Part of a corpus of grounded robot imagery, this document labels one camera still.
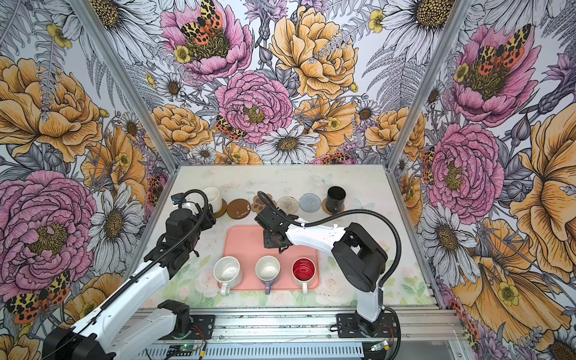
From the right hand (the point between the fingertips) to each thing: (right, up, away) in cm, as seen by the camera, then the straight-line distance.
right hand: (275, 246), depth 89 cm
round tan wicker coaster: (+22, +13, +17) cm, 30 cm away
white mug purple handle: (-2, -8, -3) cm, 9 cm away
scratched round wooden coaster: (-18, +13, +17) cm, 28 cm away
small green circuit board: (-27, -28, -18) cm, 43 cm away
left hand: (-25, +13, -6) cm, 29 cm away
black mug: (+25, +18, +10) cm, 32 cm away
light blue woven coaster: (+15, +16, +19) cm, 29 cm away
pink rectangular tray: (-12, 0, +7) cm, 14 cm away
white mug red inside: (+11, -8, -3) cm, 14 cm away
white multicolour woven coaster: (+5, +15, +18) cm, 24 cm away
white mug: (-17, -9, -3) cm, 20 cm away
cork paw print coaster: (-9, +14, +17) cm, 24 cm away
